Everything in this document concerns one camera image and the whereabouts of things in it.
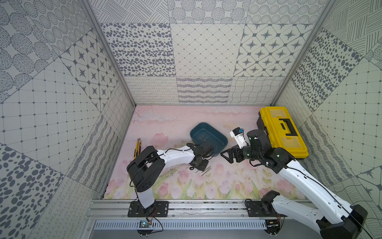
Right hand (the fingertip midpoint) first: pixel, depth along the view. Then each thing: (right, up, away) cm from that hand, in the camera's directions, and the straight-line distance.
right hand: (228, 152), depth 73 cm
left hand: (-12, -10, +14) cm, 21 cm away
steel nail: (-12, +5, +29) cm, 32 cm away
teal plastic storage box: (-13, +8, +31) cm, 34 cm away
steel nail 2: (-11, +4, +28) cm, 30 cm away
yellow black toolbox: (+33, +10, +11) cm, 36 cm away
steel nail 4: (-11, -15, +13) cm, 22 cm away
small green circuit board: (-42, -34, -2) cm, 54 cm away
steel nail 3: (-9, +4, +28) cm, 29 cm away
